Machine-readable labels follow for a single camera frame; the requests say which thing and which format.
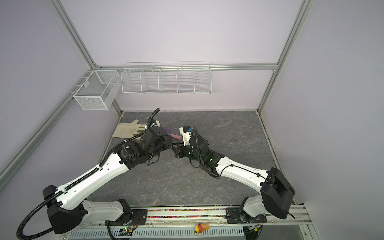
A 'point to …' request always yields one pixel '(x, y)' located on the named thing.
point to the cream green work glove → (129, 130)
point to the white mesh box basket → (98, 91)
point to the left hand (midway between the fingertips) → (172, 141)
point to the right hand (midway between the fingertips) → (169, 146)
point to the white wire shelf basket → (166, 78)
